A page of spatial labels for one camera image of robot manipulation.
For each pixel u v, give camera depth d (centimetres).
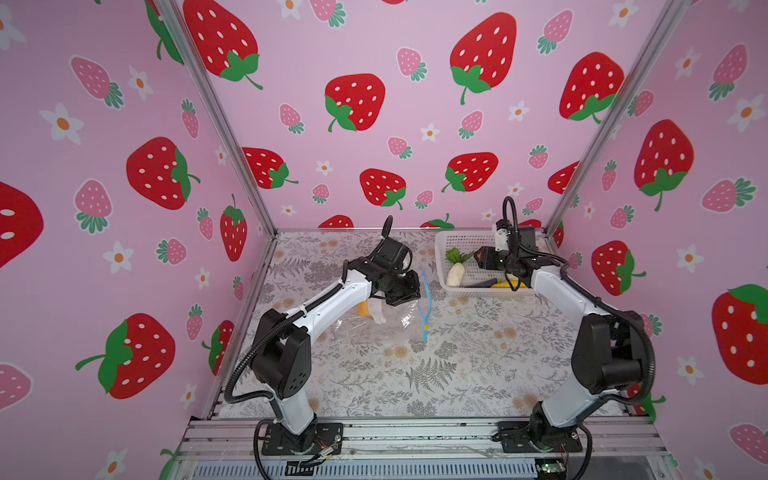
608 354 47
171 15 68
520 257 70
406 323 83
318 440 73
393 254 67
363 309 90
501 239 82
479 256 88
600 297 91
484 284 101
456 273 103
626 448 74
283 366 45
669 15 69
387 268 63
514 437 73
